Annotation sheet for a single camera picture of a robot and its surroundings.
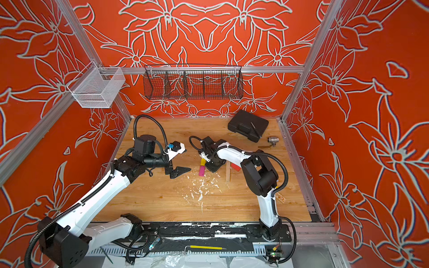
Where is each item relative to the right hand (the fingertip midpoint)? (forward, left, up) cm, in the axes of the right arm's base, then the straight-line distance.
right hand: (213, 165), depth 94 cm
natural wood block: (-3, -8, -1) cm, 9 cm away
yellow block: (+2, +6, 0) cm, 7 cm away
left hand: (-8, +11, +22) cm, 26 cm away
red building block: (0, -14, -2) cm, 14 cm away
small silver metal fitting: (+18, -38, +1) cm, 42 cm away
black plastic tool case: (+27, -23, +5) cm, 36 cm away
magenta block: (-3, +7, -2) cm, 7 cm away
